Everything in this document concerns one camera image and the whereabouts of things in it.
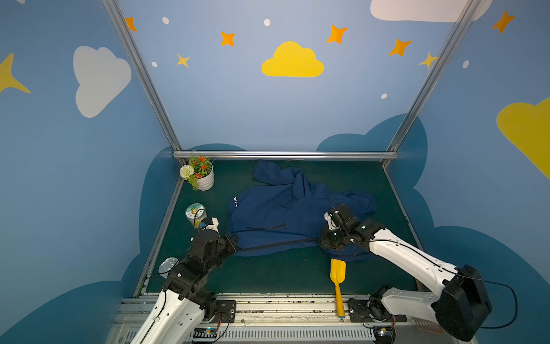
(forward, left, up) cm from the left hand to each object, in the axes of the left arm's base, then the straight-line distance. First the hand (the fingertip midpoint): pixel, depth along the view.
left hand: (238, 234), depth 76 cm
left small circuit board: (-28, +10, -19) cm, 35 cm away
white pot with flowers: (+32, +23, -3) cm, 39 cm away
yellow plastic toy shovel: (-9, -38, -16) cm, 42 cm away
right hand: (+2, -30, -6) cm, 31 cm away
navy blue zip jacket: (+17, -17, -11) cm, 26 cm away
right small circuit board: (-28, -52, -19) cm, 62 cm away
